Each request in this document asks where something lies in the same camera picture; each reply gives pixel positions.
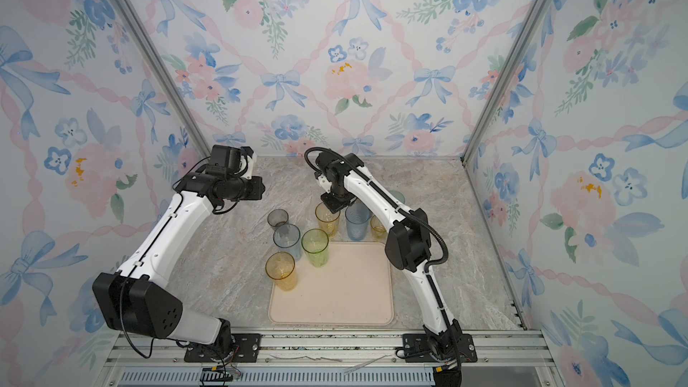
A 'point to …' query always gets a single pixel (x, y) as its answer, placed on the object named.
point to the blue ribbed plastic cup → (357, 219)
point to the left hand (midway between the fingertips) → (262, 185)
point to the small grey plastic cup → (277, 216)
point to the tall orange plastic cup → (280, 266)
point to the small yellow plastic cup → (377, 232)
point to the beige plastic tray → (354, 288)
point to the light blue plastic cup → (287, 238)
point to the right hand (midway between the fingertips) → (339, 204)
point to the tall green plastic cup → (315, 244)
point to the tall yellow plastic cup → (328, 222)
